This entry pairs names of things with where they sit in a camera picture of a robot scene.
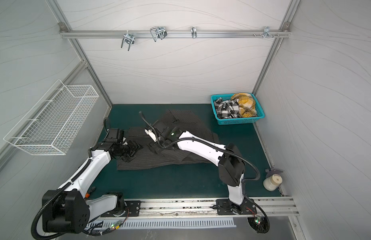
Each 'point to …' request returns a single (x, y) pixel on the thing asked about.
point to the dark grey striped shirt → (187, 121)
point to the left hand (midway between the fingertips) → (143, 147)
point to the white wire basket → (51, 125)
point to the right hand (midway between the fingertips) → (157, 140)
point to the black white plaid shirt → (227, 109)
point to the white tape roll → (271, 183)
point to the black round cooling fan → (260, 224)
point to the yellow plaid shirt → (247, 104)
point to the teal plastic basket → (260, 113)
